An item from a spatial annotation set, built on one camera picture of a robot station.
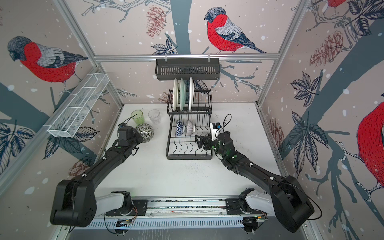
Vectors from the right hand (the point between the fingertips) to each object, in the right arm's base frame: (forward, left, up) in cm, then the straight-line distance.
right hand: (201, 136), depth 82 cm
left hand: (+2, +38, -2) cm, 38 cm away
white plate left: (+15, +14, +17) cm, 27 cm away
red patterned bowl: (+6, +35, -5) cm, 36 cm away
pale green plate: (+16, +11, +18) cm, 26 cm away
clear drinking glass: (+26, +36, -11) cm, 46 cm away
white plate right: (+14, +5, +20) cm, 25 cm away
